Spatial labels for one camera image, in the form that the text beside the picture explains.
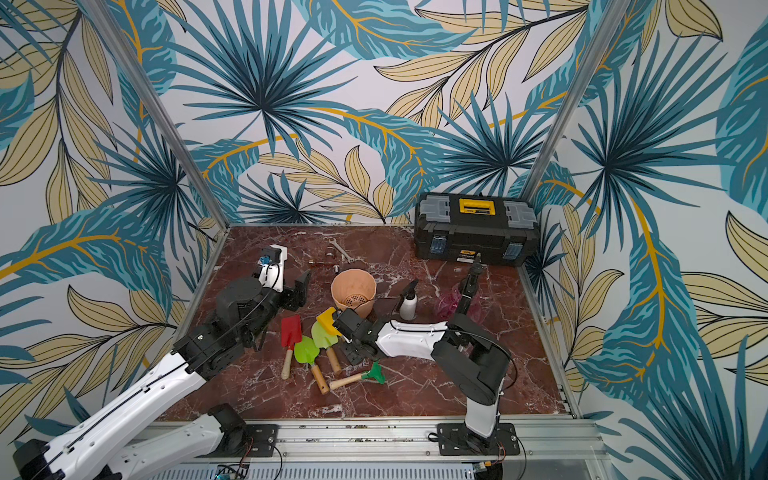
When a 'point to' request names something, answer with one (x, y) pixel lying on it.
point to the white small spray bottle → (408, 308)
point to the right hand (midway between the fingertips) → (339, 363)
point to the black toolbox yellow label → (504, 231)
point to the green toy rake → (374, 374)
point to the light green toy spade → (327, 340)
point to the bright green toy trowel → (306, 352)
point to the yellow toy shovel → (327, 318)
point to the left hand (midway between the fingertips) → (296, 272)
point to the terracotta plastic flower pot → (354, 289)
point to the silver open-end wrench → (333, 241)
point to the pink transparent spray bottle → (469, 298)
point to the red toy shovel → (291, 335)
